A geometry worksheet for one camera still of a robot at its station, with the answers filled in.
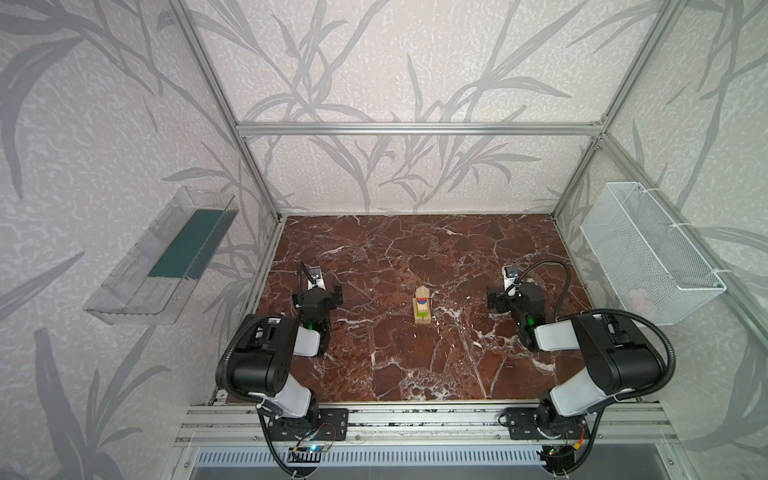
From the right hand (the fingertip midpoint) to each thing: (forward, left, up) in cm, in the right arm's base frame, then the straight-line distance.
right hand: (505, 276), depth 96 cm
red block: (-10, +27, +2) cm, 29 cm away
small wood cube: (-10, +28, +7) cm, 30 cm away
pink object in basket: (-16, -27, +14) cm, 34 cm away
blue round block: (-10, +27, +2) cm, 29 cm away
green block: (-12, +27, -2) cm, 30 cm away
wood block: (-12, +28, +2) cm, 31 cm away
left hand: (-1, +59, +3) cm, 59 cm away
